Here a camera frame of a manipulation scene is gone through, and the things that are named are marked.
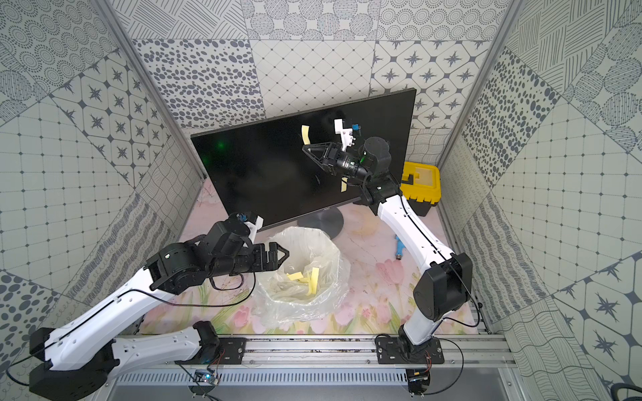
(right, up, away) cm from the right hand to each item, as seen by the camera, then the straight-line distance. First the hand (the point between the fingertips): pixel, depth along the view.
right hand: (303, 151), depth 65 cm
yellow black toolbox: (+42, -8, +30) cm, 53 cm away
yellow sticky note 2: (-3, -35, +6) cm, 36 cm away
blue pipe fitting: (+35, -32, +33) cm, 58 cm away
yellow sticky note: (+3, -36, +5) cm, 36 cm away
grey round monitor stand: (+7, -22, +39) cm, 46 cm away
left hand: (-7, -26, 0) cm, 27 cm away
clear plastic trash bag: (-4, -36, -8) cm, 38 cm away
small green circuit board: (-29, -64, +5) cm, 70 cm away
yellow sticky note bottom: (+12, -8, +16) cm, 22 cm away
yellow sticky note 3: (0, -36, +6) cm, 37 cm away
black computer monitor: (-19, -2, +25) cm, 31 cm away
